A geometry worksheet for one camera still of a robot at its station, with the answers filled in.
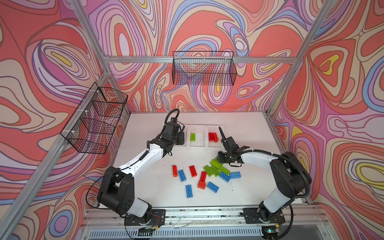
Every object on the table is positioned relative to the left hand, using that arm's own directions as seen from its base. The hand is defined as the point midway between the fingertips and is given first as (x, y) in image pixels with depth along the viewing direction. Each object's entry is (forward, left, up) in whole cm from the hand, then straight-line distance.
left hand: (182, 134), depth 87 cm
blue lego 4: (-20, -31, -14) cm, 39 cm away
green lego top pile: (-11, -21, -13) cm, 27 cm away
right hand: (-10, -24, -16) cm, 31 cm away
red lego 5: (-24, -11, -14) cm, 30 cm away
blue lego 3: (-26, -17, -16) cm, 35 cm away
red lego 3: (-17, +5, -14) cm, 22 cm away
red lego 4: (-17, -6, -15) cm, 23 cm away
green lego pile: (-16, -16, -15) cm, 27 cm away
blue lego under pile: (-20, -25, -15) cm, 35 cm away
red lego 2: (+7, -21, -14) cm, 27 cm away
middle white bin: (+3, -12, -15) cm, 19 cm away
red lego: (+9, -19, -15) cm, 26 cm away
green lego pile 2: (-17, -19, -15) cm, 30 cm away
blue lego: (-20, 0, -14) cm, 24 cm away
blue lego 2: (-28, -4, -16) cm, 33 cm away
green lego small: (+8, -6, -15) cm, 18 cm away
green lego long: (-14, -23, -15) cm, 31 cm away
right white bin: (+1, -19, -15) cm, 24 cm away
